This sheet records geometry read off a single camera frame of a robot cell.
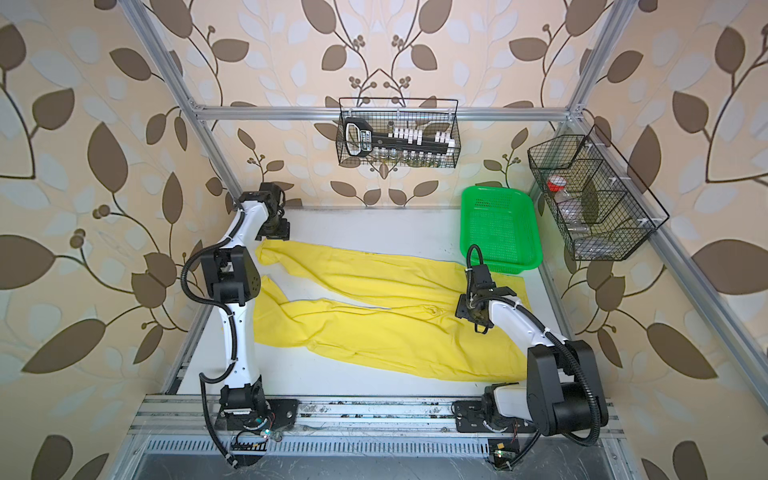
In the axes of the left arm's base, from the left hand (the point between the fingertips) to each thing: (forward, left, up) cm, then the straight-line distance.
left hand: (276, 232), depth 102 cm
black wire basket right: (-3, -98, +20) cm, 100 cm away
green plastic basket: (+14, -83, -8) cm, 85 cm away
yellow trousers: (-29, -49, -8) cm, 57 cm away
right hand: (-26, -65, -6) cm, 70 cm away
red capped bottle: (-1, -85, +24) cm, 89 cm away
